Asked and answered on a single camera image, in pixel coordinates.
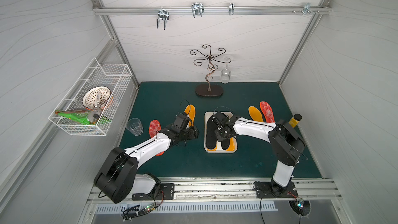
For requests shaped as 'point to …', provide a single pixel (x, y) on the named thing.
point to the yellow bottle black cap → (294, 121)
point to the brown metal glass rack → (205, 90)
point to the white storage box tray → (218, 149)
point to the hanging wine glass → (226, 73)
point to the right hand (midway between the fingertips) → (220, 134)
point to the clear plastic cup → (134, 126)
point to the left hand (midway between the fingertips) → (196, 133)
